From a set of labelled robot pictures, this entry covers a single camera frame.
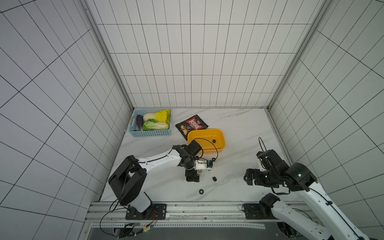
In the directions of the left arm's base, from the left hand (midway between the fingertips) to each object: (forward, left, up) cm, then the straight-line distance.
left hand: (192, 173), depth 82 cm
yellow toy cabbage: (+37, +21, +6) cm, 43 cm away
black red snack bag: (+39, -1, -4) cm, 40 cm away
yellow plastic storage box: (+23, -12, -4) cm, 27 cm away
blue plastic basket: (+26, +39, +2) cm, 48 cm away
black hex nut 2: (-2, -13, -3) cm, 13 cm away
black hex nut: (+24, -14, -4) cm, 28 cm away
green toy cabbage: (+32, +28, +3) cm, 42 cm away
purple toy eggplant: (+36, +38, +2) cm, 52 cm away
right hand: (-6, -26, +11) cm, 29 cm away
